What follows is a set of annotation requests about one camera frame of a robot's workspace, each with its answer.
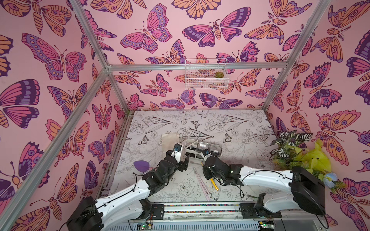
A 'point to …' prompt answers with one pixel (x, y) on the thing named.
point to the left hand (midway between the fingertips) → (184, 151)
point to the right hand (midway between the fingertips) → (203, 165)
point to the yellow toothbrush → (216, 186)
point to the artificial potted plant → (291, 149)
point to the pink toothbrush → (202, 184)
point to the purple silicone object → (142, 166)
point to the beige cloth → (168, 141)
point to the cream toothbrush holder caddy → (191, 147)
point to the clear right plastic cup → (215, 149)
